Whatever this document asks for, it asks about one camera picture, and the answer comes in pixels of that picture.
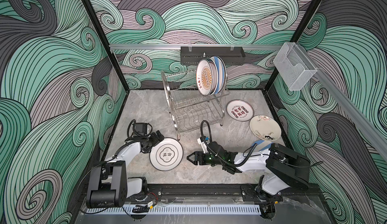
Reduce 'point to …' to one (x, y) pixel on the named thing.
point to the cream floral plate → (265, 127)
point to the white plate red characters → (240, 110)
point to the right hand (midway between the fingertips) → (190, 159)
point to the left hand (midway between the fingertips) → (159, 139)
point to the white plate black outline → (168, 155)
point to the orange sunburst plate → (205, 76)
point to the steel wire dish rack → (189, 109)
